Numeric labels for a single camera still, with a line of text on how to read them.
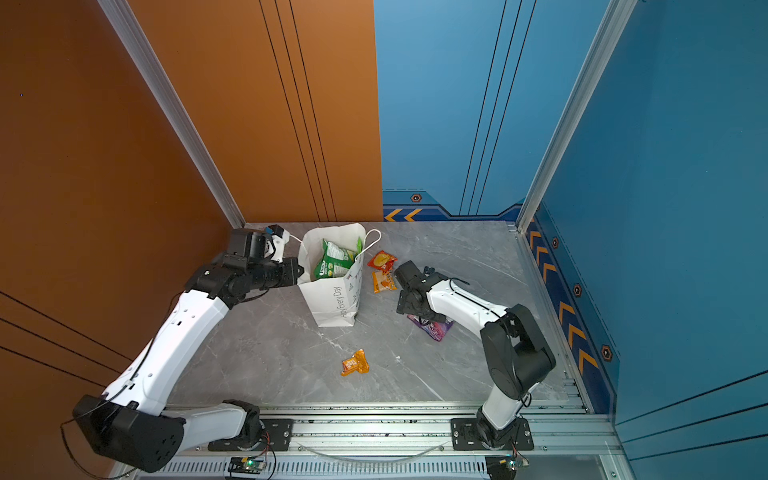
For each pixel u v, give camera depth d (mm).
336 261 854
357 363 837
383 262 1050
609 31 722
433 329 889
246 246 558
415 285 685
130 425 369
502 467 709
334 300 792
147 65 770
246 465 710
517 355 455
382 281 1003
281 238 694
